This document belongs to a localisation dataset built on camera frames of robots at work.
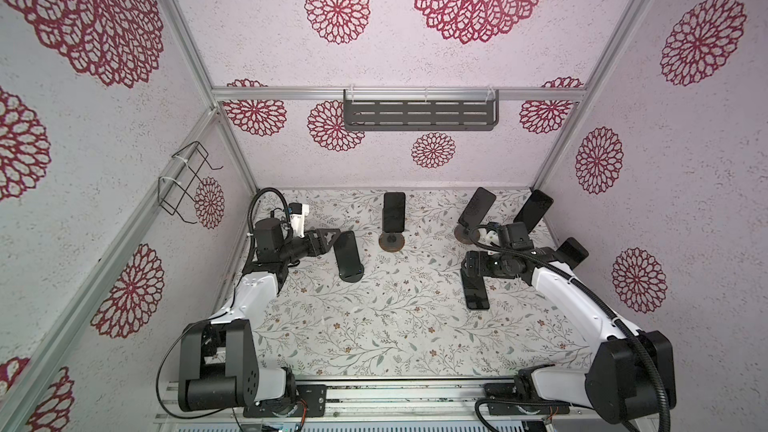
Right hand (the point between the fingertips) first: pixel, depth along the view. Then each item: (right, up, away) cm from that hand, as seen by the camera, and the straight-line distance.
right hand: (477, 260), depth 86 cm
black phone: (-24, +13, +11) cm, 29 cm away
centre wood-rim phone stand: (-24, +4, +19) cm, 31 cm away
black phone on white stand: (+37, +1, +15) cm, 40 cm away
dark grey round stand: (-37, -5, +6) cm, 38 cm away
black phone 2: (+4, +15, +14) cm, 21 cm away
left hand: (-42, +7, -1) cm, 42 cm away
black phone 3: (+23, +15, +13) cm, 30 cm away
